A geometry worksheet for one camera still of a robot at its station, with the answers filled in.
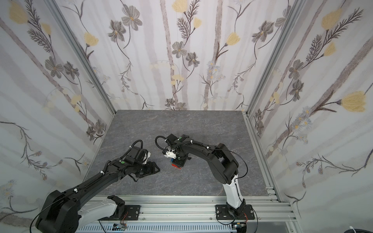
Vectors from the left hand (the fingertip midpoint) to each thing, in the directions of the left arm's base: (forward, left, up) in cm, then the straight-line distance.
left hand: (157, 170), depth 82 cm
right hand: (+8, -14, -2) cm, 16 cm away
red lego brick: (+2, -10, +2) cm, 10 cm away
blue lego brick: (+3, -9, +6) cm, 11 cm away
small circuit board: (-26, +17, -5) cm, 32 cm away
